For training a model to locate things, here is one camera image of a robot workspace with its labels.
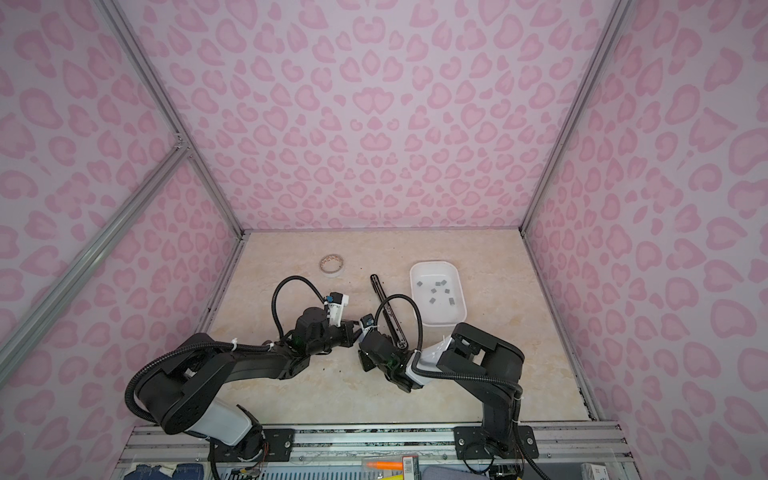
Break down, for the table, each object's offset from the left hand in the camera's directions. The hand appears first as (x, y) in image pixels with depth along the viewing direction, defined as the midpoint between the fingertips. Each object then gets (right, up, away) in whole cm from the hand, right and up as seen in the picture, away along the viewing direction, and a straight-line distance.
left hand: (370, 322), depth 85 cm
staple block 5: (+26, +4, +14) cm, 29 cm away
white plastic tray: (+22, +7, +17) cm, 28 cm away
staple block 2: (+24, +10, +18) cm, 31 cm away
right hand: (-2, -7, +5) cm, 9 cm away
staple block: (+22, +9, +18) cm, 30 cm away
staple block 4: (+25, +7, +17) cm, 31 cm away
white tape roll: (-16, +16, +24) cm, 33 cm away
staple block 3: (+20, +7, +17) cm, 27 cm away
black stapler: (+5, 0, +8) cm, 9 cm away
